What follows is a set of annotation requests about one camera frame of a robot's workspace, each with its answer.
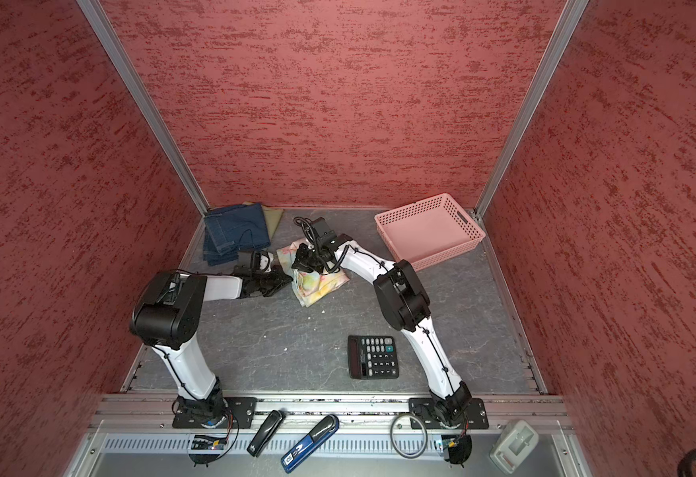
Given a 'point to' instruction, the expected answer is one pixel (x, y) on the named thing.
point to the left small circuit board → (204, 442)
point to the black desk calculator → (373, 357)
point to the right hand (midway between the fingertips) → (292, 269)
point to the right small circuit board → (459, 450)
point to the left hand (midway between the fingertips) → (293, 282)
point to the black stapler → (265, 432)
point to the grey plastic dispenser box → (513, 445)
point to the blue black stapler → (305, 453)
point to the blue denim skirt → (229, 229)
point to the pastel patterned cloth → (309, 287)
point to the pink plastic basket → (428, 231)
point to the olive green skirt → (272, 217)
